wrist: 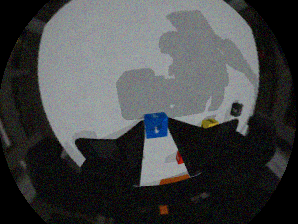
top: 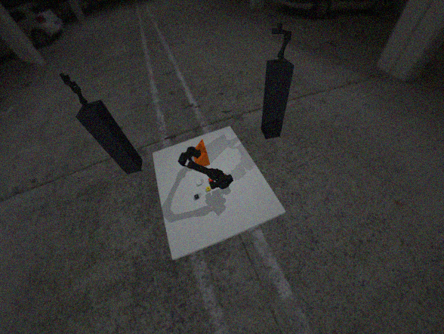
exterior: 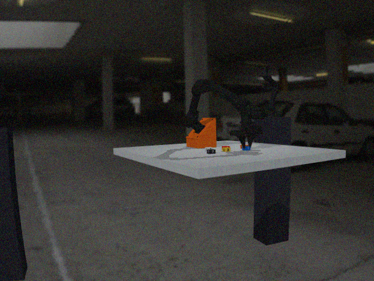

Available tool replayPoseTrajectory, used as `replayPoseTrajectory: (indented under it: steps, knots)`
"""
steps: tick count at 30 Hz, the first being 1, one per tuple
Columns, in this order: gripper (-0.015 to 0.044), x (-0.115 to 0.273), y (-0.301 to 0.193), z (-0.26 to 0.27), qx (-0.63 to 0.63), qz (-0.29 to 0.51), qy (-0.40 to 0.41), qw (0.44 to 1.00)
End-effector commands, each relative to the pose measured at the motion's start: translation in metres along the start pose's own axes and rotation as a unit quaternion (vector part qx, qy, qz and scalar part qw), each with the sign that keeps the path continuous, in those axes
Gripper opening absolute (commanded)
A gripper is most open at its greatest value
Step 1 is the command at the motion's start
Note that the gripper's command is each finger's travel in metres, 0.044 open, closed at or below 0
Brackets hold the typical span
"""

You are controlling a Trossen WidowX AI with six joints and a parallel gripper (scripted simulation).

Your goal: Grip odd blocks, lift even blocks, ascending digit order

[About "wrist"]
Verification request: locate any yellow block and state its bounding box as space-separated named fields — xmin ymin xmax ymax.
xmin=201 ymin=119 xmax=218 ymax=128

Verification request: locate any blue block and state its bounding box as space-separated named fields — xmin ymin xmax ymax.
xmin=144 ymin=112 xmax=168 ymax=139

